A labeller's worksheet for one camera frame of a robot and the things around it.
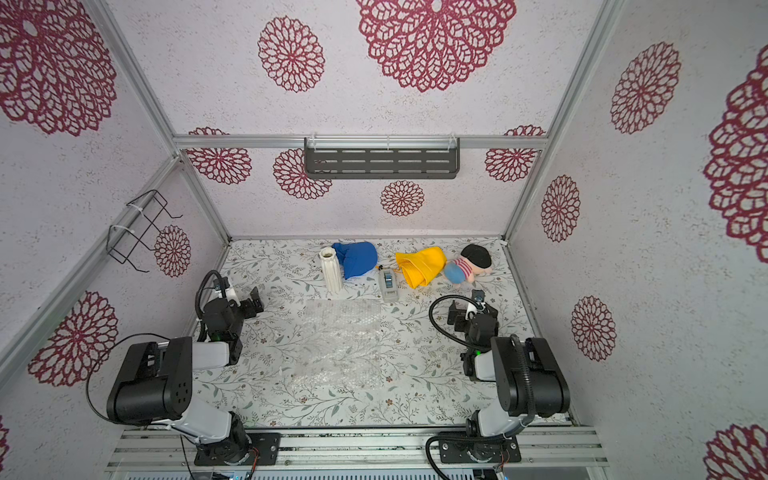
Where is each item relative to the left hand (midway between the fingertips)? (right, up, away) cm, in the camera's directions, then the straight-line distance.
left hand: (244, 292), depth 94 cm
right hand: (+71, -2, -2) cm, 71 cm away
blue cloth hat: (+34, +11, +18) cm, 40 cm away
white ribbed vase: (+27, +7, +1) cm, 28 cm away
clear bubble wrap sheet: (+30, -16, -1) cm, 35 cm away
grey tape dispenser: (+45, +2, +9) cm, 46 cm away
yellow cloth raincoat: (+56, +8, +9) cm, 58 cm away
